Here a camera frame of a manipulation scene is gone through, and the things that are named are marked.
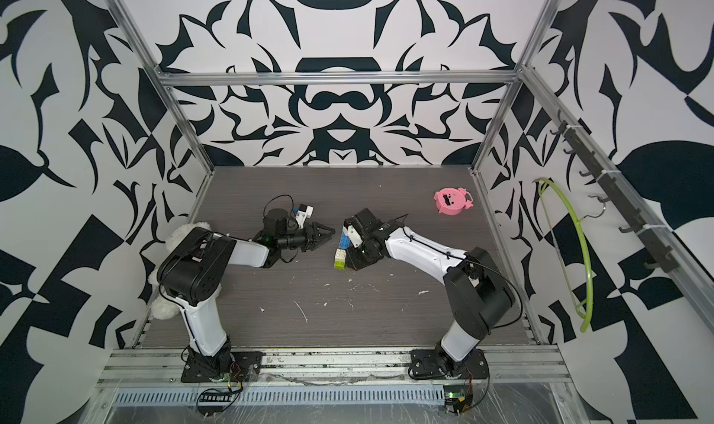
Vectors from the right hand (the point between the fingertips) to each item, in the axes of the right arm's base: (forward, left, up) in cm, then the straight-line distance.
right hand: (350, 257), depth 87 cm
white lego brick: (0, +3, +2) cm, 4 cm away
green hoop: (-20, -51, +19) cm, 58 cm away
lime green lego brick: (-3, +3, 0) cm, 4 cm away
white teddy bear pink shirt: (-16, +49, +4) cm, 51 cm away
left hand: (+9, +6, +2) cm, 11 cm away
